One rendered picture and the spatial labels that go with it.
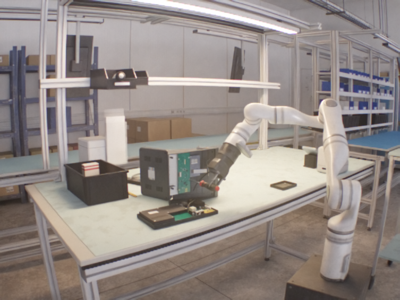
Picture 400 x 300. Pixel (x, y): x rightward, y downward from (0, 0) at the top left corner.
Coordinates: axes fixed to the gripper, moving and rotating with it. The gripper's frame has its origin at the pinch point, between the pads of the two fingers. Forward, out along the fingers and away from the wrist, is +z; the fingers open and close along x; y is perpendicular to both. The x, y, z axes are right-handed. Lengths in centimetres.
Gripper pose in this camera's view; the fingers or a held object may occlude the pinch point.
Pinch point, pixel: (211, 189)
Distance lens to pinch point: 118.4
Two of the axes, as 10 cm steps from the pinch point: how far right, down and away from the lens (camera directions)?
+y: -6.2, -1.3, 7.7
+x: -5.7, -6.0, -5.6
